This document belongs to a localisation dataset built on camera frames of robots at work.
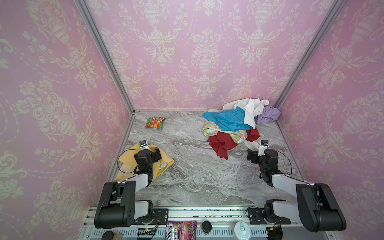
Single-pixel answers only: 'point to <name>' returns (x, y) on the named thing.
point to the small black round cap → (206, 226)
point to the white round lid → (242, 231)
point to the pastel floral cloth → (210, 129)
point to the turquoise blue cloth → (230, 120)
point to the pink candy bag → (181, 230)
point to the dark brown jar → (108, 235)
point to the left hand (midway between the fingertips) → (149, 149)
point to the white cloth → (252, 107)
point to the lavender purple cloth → (269, 114)
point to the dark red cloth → (222, 141)
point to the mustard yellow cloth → (127, 164)
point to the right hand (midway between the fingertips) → (256, 148)
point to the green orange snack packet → (155, 122)
